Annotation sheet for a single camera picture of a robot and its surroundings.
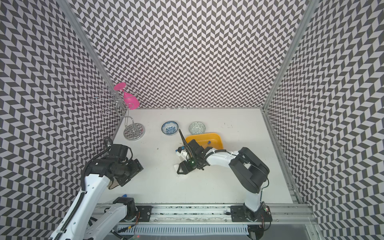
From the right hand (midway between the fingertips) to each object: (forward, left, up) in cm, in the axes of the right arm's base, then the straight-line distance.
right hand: (181, 173), depth 83 cm
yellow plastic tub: (+23, -14, -2) cm, 27 cm away
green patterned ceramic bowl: (+33, -8, -1) cm, 34 cm away
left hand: (-3, +21, +9) cm, 23 cm away
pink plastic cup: (+40, +34, +21) cm, 57 cm away
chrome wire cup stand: (+49, +55, +10) cm, 74 cm away
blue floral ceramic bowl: (+33, +11, -1) cm, 35 cm away
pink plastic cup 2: (+42, +37, +29) cm, 63 cm away
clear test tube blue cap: (+21, -17, -2) cm, 27 cm away
